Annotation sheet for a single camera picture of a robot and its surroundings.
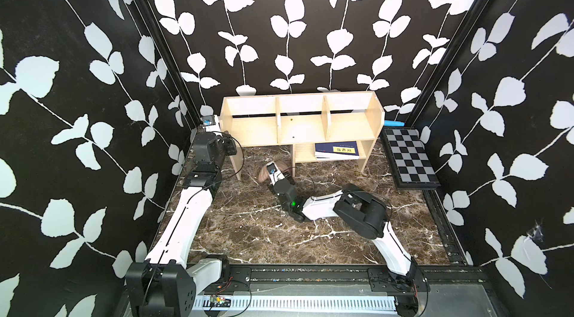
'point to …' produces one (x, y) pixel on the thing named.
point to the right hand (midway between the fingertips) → (274, 165)
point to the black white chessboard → (410, 163)
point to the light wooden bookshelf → (301, 120)
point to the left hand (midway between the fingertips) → (228, 128)
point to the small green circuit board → (216, 301)
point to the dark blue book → (347, 150)
